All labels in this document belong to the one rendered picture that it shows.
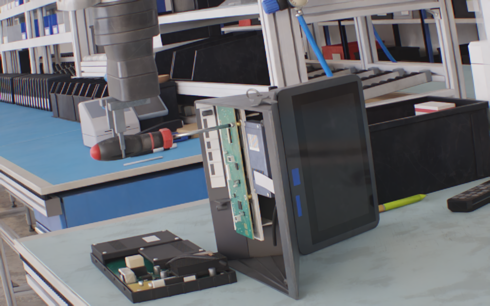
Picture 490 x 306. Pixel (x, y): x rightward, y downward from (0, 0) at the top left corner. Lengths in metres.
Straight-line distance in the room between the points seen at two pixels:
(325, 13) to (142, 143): 1.77
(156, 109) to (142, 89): 2.23
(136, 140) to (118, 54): 0.11
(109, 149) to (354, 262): 0.32
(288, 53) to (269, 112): 1.76
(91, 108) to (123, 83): 2.22
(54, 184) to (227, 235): 1.45
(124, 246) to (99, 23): 0.38
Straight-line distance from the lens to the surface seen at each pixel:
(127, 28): 1.21
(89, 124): 3.39
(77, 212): 2.84
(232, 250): 1.42
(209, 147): 1.39
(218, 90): 3.26
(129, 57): 1.22
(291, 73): 2.92
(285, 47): 2.92
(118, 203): 2.87
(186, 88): 3.53
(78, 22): 5.01
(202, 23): 4.14
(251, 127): 1.27
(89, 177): 2.84
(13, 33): 7.06
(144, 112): 3.43
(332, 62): 3.86
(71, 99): 4.47
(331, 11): 3.00
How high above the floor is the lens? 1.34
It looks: 9 degrees down
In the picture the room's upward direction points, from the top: 9 degrees counter-clockwise
